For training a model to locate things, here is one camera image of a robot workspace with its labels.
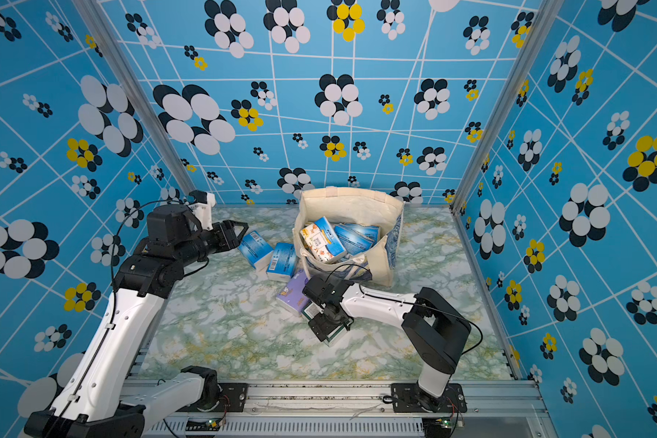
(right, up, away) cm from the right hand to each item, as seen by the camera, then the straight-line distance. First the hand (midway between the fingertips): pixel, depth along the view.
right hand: (332, 321), depth 86 cm
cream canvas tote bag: (+9, +37, +5) cm, 39 cm away
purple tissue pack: (-14, +8, +2) cm, 16 cm away
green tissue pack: (-6, +4, -1) cm, 7 cm away
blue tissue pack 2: (-17, +18, +8) cm, 27 cm away
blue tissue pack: (+8, +27, 0) cm, 28 cm away
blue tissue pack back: (-27, +22, +10) cm, 36 cm away
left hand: (-22, +31, -18) cm, 42 cm away
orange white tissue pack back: (-3, +26, -7) cm, 27 cm away
